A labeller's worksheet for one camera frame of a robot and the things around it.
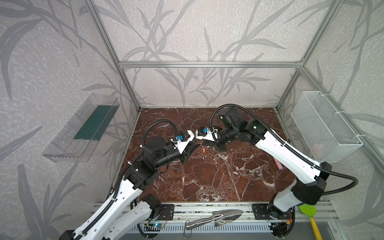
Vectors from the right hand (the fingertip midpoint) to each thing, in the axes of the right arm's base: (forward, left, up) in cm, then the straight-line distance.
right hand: (204, 136), depth 67 cm
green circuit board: (-32, +25, -32) cm, 52 cm away
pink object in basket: (-3, -55, -9) cm, 56 cm away
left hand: (-3, +2, +3) cm, 5 cm away
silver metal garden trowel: (-28, -7, -29) cm, 41 cm away
